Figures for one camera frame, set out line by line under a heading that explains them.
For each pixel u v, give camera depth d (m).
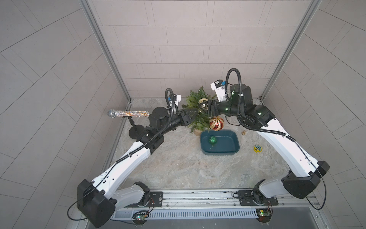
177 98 0.59
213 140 0.88
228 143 0.91
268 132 0.42
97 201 0.36
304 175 0.39
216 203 0.71
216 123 0.66
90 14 0.73
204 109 0.60
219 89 0.57
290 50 0.88
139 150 0.46
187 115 0.59
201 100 0.62
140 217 0.64
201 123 0.74
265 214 0.68
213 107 0.54
